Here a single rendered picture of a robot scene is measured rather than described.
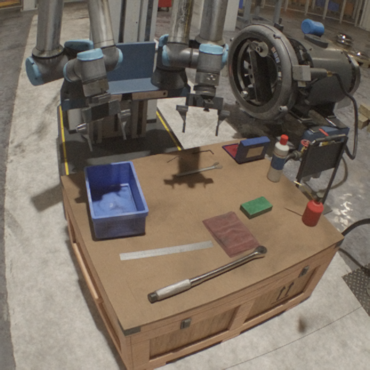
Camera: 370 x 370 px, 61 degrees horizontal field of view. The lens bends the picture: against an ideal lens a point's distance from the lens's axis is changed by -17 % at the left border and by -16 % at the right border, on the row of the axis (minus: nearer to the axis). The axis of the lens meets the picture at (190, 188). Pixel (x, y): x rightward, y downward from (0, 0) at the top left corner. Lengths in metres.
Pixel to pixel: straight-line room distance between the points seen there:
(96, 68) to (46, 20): 0.41
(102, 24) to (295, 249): 1.14
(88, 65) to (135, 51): 0.67
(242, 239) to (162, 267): 0.32
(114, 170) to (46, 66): 0.56
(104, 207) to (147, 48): 0.85
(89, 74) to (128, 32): 0.73
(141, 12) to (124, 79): 0.38
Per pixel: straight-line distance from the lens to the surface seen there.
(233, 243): 1.34
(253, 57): 2.60
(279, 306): 1.67
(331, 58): 2.92
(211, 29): 1.69
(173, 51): 1.46
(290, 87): 2.42
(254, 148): 1.74
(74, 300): 1.73
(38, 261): 1.91
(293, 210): 1.58
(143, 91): 1.78
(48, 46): 1.55
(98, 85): 1.22
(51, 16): 1.49
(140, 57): 1.87
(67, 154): 2.03
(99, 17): 1.40
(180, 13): 1.49
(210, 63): 1.33
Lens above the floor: 1.44
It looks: 39 degrees down
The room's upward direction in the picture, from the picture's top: 8 degrees clockwise
